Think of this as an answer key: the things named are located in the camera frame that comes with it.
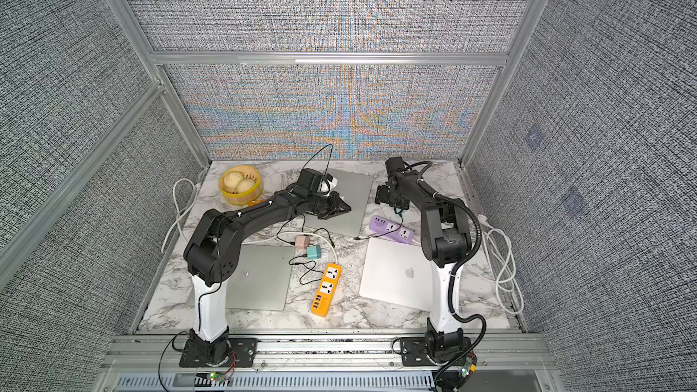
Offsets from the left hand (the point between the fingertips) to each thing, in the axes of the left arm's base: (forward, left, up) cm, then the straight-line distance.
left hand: (356, 207), depth 90 cm
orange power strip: (-24, +11, -10) cm, 28 cm away
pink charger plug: (-7, +19, -10) cm, 22 cm away
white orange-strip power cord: (-4, +26, -11) cm, 29 cm away
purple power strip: (-3, -13, -9) cm, 16 cm away
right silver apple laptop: (-18, -12, -12) cm, 25 cm away
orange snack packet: (+11, +39, -11) cm, 42 cm away
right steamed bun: (+16, +41, -6) cm, 45 cm away
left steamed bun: (+19, +47, -6) cm, 51 cm away
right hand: (+11, -13, -7) cm, 18 cm away
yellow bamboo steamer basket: (+13, +47, -9) cm, 50 cm away
